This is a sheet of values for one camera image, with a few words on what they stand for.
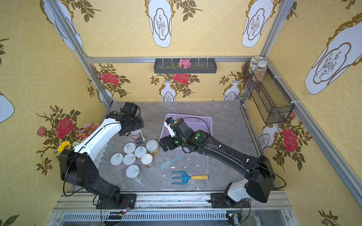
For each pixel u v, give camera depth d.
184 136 0.55
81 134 0.80
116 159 0.84
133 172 0.79
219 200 0.73
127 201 0.73
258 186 0.39
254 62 0.85
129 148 0.89
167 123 0.67
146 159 0.82
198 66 0.92
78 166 0.43
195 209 0.72
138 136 0.89
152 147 0.86
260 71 0.80
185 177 0.82
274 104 0.80
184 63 0.88
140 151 0.88
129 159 0.84
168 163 0.86
